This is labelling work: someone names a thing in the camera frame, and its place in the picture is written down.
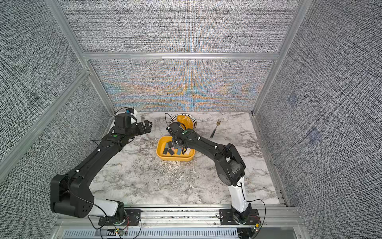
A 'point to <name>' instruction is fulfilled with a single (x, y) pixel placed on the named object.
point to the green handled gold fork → (218, 122)
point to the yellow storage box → (161, 142)
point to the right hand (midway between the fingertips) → (179, 138)
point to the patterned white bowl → (174, 119)
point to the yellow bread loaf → (186, 121)
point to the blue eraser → (179, 151)
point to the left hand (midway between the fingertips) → (147, 122)
